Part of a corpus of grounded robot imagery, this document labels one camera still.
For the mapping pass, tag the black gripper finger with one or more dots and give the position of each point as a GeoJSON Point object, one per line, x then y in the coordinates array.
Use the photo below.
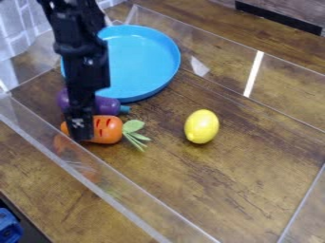
{"type": "Point", "coordinates": [80, 114]}

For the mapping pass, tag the blue object at corner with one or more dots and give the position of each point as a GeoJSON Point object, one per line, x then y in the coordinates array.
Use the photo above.
{"type": "Point", "coordinates": [11, 230]}

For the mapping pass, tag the purple toy eggplant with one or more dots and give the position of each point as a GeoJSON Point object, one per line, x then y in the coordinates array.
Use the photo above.
{"type": "Point", "coordinates": [106, 106]}

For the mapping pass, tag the yellow toy lemon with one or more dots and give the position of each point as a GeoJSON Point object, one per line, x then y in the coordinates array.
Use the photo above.
{"type": "Point", "coordinates": [201, 126]}

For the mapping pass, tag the orange toy carrot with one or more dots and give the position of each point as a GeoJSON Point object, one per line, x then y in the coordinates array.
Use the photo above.
{"type": "Point", "coordinates": [110, 130]}

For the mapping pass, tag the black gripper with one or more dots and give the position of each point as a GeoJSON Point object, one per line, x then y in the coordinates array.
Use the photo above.
{"type": "Point", "coordinates": [77, 20]}

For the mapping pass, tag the blue round tray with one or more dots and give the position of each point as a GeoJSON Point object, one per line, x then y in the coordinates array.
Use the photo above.
{"type": "Point", "coordinates": [126, 63]}

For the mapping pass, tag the clear acrylic front barrier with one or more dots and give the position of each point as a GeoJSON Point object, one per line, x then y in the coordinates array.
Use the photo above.
{"type": "Point", "coordinates": [152, 215]}

